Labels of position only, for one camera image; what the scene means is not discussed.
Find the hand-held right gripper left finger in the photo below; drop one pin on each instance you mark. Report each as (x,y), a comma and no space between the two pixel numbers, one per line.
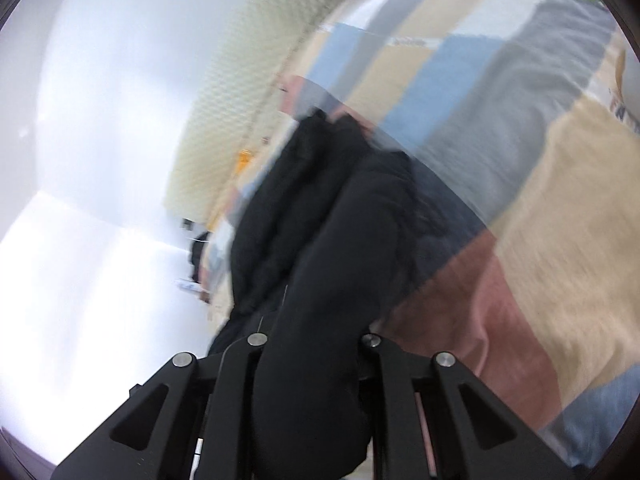
(235,410)

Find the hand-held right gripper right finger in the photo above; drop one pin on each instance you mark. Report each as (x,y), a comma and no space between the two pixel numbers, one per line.
(395,410)

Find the black puffer jacket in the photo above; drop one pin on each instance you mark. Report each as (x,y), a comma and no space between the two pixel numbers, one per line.
(320,280)

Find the white spray bottle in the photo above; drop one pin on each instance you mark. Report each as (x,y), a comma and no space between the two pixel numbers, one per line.
(187,286)

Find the black bag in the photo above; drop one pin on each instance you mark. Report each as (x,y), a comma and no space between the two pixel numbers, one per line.
(198,252)

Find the yellow pillow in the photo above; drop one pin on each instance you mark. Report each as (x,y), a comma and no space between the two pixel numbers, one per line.
(243,159)

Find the checkered bed quilt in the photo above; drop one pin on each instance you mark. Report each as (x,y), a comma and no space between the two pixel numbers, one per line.
(500,160)

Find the cream quilted headboard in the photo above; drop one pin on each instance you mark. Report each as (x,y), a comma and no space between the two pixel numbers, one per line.
(235,95)

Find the wall power socket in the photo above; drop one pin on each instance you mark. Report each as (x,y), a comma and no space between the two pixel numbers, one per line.
(187,225)

